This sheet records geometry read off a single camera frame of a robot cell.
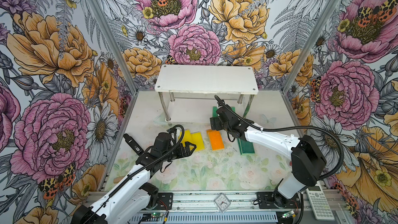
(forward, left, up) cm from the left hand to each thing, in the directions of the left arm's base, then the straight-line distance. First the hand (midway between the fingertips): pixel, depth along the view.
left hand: (189, 152), depth 80 cm
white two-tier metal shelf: (+19, -1, +24) cm, 30 cm away
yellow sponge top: (+12, +2, -7) cm, 15 cm away
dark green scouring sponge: (+5, -31, -6) cm, 32 cm away
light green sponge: (+30, -28, -2) cm, 41 cm away
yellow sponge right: (+13, -3, -9) cm, 16 cm away
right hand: (+15, -16, +4) cm, 23 cm away
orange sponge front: (+8, -15, -4) cm, 18 cm away
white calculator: (-23, -61, -7) cm, 65 cm away
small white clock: (-21, -16, -8) cm, 27 cm away
